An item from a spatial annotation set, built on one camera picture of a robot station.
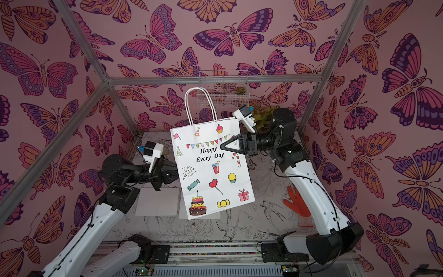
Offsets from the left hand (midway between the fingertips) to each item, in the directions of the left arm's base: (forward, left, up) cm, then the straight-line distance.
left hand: (188, 173), depth 53 cm
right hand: (+5, -12, +5) cm, 14 cm away
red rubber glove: (+5, -48, -38) cm, 61 cm away
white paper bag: (+2, +10, -43) cm, 45 cm away
